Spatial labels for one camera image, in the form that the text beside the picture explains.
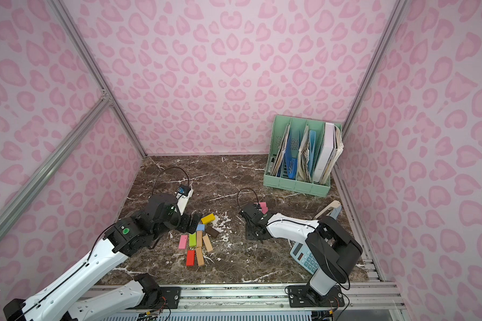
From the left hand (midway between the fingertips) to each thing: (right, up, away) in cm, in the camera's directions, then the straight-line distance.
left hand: (192, 208), depth 73 cm
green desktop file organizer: (+46, +21, +18) cm, 53 cm away
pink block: (-8, -17, +13) cm, 23 cm away
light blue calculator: (+42, -20, +9) cm, 47 cm away
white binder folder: (+55, +22, +16) cm, 61 cm away
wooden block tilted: (+3, -18, +13) cm, 22 cm away
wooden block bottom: (0, -22, +10) cm, 24 cm away
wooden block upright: (-1, -16, +14) cm, 21 cm away
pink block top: (+28, -3, +25) cm, 38 cm away
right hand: (+22, -14, +16) cm, 31 cm away
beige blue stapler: (+62, -3, +21) cm, 65 cm away
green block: (-3, -16, +13) cm, 21 cm away
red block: (-3, -23, +10) cm, 25 cm away
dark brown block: (+4, -13, +17) cm, 22 cm away
